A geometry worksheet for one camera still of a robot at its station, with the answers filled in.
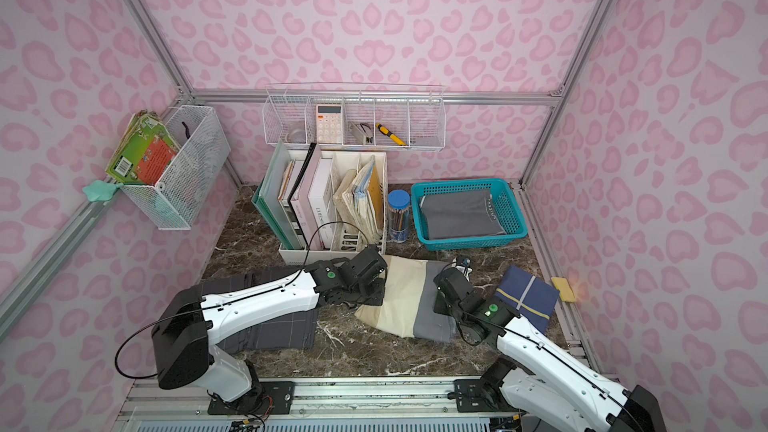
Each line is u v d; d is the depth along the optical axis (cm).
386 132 98
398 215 92
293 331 83
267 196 76
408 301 81
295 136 93
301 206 77
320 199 82
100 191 62
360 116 101
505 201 104
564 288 95
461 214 107
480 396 72
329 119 95
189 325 48
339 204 91
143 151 72
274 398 73
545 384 56
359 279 61
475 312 55
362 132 98
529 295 90
